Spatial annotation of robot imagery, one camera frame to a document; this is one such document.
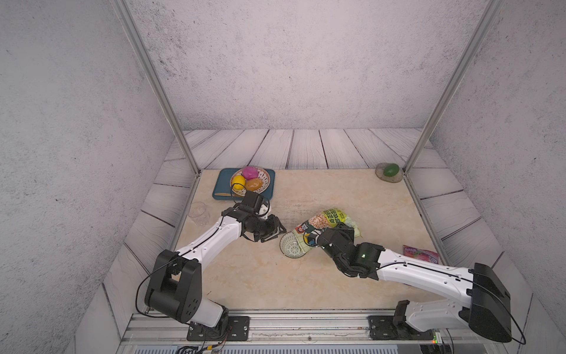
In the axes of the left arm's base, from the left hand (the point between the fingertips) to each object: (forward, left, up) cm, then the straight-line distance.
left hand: (286, 232), depth 83 cm
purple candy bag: (-5, -54, -11) cm, 56 cm away
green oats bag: (+1, -14, +6) cm, 15 cm away
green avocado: (+39, -55, -7) cm, 68 cm away
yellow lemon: (+33, +23, -7) cm, 41 cm away
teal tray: (+35, +33, -12) cm, 49 cm away
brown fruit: (+30, +15, -7) cm, 35 cm away
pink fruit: (+38, +18, -6) cm, 42 cm away
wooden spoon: (+29, +31, -12) cm, 45 cm away
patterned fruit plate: (+41, +12, -11) cm, 44 cm away
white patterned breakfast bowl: (0, -2, -11) cm, 11 cm away
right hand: (-1, -21, +6) cm, 22 cm away
